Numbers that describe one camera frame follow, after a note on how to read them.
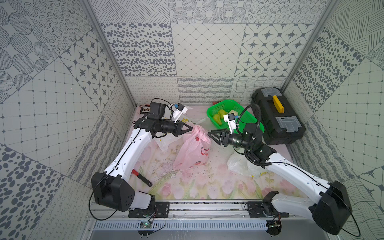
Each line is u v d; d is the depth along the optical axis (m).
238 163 0.84
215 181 0.84
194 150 0.69
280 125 0.87
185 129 0.71
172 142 0.95
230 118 0.64
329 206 0.38
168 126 0.64
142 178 0.84
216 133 0.70
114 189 0.40
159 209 0.73
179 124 0.65
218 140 0.64
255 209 0.74
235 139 0.62
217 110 1.11
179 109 0.66
